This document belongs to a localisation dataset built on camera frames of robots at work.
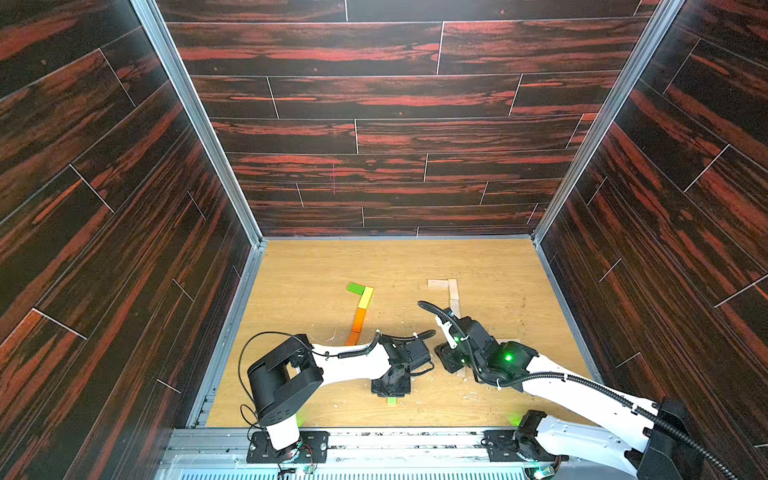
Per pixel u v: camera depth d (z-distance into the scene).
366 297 1.02
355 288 1.05
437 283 1.06
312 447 0.73
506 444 0.74
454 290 1.03
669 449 0.39
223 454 0.73
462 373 0.70
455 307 0.99
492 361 0.56
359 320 0.96
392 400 0.80
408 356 0.67
